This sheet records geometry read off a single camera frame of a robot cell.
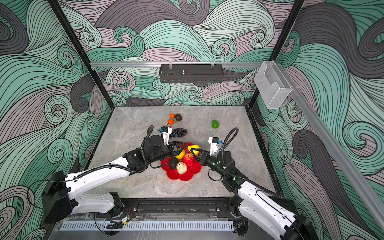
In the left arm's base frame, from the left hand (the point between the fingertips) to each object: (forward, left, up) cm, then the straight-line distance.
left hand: (185, 145), depth 73 cm
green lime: (+29, -21, -20) cm, 41 cm away
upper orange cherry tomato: (+37, +11, -20) cm, 44 cm away
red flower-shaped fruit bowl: (-3, -6, -22) cm, 23 cm away
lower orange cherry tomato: (+32, +12, -21) cm, 40 cm away
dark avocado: (-3, +7, -17) cm, 18 cm away
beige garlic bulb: (-6, +2, -16) cm, 17 cm away
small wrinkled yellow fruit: (0, -4, -1) cm, 4 cm away
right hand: (-2, -4, -3) cm, 5 cm away
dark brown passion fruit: (+34, +7, -18) cm, 39 cm away
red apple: (0, -2, -16) cm, 16 cm away
